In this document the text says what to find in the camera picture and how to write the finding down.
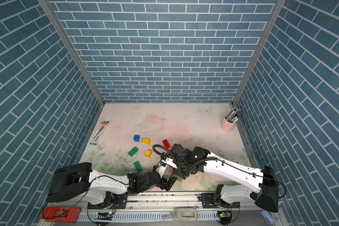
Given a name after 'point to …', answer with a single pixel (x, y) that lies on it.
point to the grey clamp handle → (182, 214)
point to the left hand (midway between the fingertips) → (174, 178)
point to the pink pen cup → (227, 125)
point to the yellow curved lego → (146, 141)
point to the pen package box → (100, 131)
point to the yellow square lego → (148, 153)
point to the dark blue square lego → (136, 138)
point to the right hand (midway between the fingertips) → (177, 170)
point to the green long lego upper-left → (133, 151)
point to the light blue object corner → (268, 217)
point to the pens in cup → (232, 117)
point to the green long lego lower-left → (138, 166)
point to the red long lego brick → (165, 144)
